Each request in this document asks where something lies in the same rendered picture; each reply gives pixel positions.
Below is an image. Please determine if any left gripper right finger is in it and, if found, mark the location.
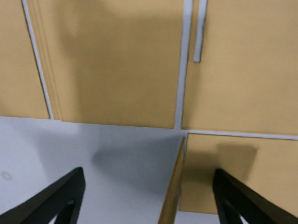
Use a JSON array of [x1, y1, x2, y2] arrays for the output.
[[212, 168, 298, 224]]

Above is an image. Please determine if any flat brown cardboard box blank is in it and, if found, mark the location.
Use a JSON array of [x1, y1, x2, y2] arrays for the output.
[[0, 0, 298, 224]]

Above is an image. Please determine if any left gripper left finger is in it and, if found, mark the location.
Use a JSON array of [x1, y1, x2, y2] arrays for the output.
[[0, 167, 86, 224]]

